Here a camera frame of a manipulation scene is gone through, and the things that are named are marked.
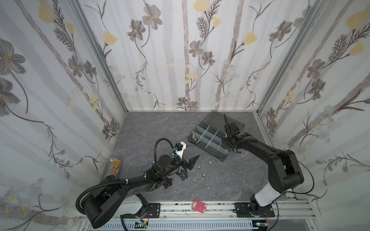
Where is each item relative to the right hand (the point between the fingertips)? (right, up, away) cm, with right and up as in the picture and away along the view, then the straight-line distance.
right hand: (228, 140), depth 93 cm
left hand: (-23, -3, -16) cm, 29 cm away
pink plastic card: (-21, -33, -18) cm, 43 cm away
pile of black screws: (-38, -24, -9) cm, 46 cm away
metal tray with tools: (-73, -16, -4) cm, 75 cm away
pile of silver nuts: (-20, -17, -4) cm, 26 cm away
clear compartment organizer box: (-12, +2, +11) cm, 16 cm away
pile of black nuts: (-29, -20, -6) cm, 36 cm away
